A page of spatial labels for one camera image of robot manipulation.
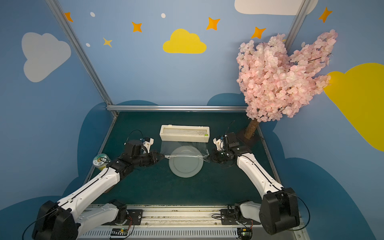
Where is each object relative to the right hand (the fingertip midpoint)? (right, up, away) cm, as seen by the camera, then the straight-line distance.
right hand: (209, 156), depth 83 cm
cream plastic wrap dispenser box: (-16, +12, +15) cm, 25 cm away
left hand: (-25, +2, -2) cm, 25 cm away
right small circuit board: (+17, -37, -10) cm, 42 cm away
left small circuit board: (-46, -36, -10) cm, 59 cm away
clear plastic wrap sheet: (-15, +2, +12) cm, 19 cm away
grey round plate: (-14, -5, +10) cm, 18 cm away
